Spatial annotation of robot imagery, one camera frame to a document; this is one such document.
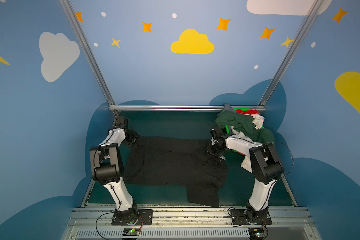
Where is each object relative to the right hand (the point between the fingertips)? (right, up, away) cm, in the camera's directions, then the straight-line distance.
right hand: (208, 152), depth 97 cm
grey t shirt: (+18, +32, +16) cm, 41 cm away
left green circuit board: (-42, -34, -26) cm, 60 cm away
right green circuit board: (+19, -35, -25) cm, 47 cm away
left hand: (-46, +10, +1) cm, 47 cm away
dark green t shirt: (+27, +20, +7) cm, 35 cm away
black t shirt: (-25, -6, -3) cm, 26 cm away
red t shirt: (+33, +29, +15) cm, 47 cm away
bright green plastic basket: (+14, +17, +4) cm, 22 cm away
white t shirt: (+38, +22, +9) cm, 45 cm away
